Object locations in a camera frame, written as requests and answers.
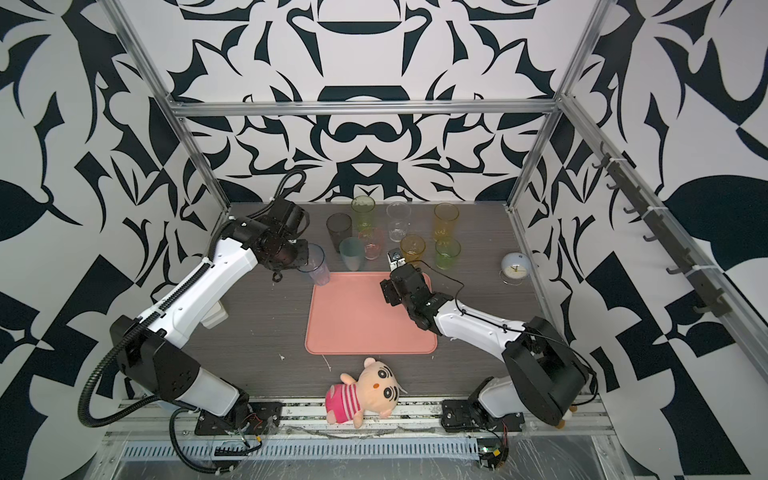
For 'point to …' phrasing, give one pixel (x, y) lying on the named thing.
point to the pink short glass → (372, 238)
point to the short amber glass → (413, 246)
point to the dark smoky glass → (339, 226)
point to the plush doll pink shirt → (376, 391)
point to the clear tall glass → (398, 214)
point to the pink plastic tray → (349, 316)
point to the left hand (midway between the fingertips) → (300, 253)
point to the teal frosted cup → (351, 249)
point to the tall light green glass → (363, 209)
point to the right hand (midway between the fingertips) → (398, 274)
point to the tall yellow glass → (445, 219)
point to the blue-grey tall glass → (317, 264)
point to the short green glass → (446, 251)
